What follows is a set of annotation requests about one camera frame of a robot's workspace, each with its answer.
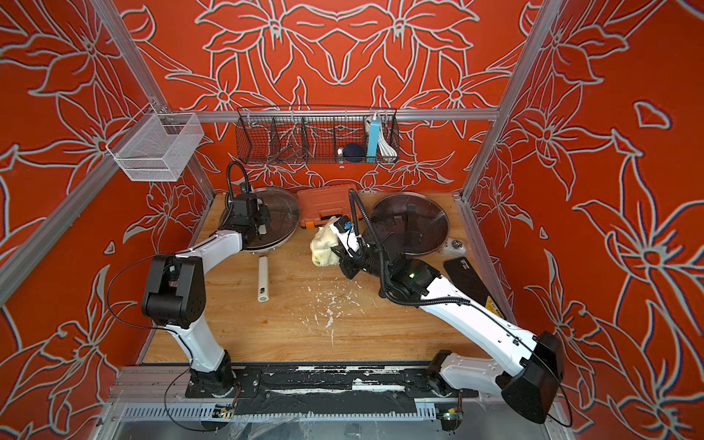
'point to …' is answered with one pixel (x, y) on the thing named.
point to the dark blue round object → (354, 153)
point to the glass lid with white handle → (284, 218)
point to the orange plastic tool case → (316, 206)
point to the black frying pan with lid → (407, 222)
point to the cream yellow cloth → (320, 247)
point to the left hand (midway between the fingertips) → (257, 203)
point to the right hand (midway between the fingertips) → (327, 247)
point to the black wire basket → (317, 134)
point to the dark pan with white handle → (261, 239)
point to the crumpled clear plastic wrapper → (454, 247)
